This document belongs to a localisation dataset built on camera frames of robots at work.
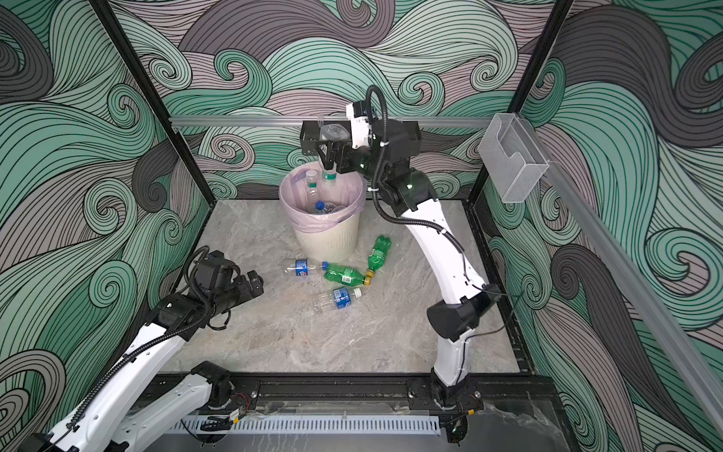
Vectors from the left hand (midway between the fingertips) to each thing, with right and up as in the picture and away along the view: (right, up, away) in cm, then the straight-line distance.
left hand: (250, 282), depth 76 cm
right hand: (+23, +35, -13) cm, 44 cm away
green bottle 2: (+25, -1, +16) cm, 30 cm away
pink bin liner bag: (+25, +25, +26) cm, 44 cm away
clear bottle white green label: (+14, +28, +19) cm, 36 cm away
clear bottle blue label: (+24, -7, +9) cm, 27 cm away
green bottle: (+37, +4, +21) cm, 43 cm away
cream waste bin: (+20, +13, +9) cm, 26 cm away
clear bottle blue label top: (+11, +1, +18) cm, 21 cm away
